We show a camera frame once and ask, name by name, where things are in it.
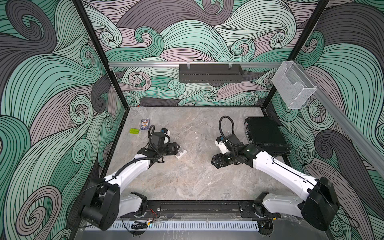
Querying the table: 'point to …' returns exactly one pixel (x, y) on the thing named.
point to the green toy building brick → (133, 131)
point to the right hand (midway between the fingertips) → (216, 161)
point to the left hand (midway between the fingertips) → (174, 145)
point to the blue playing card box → (145, 124)
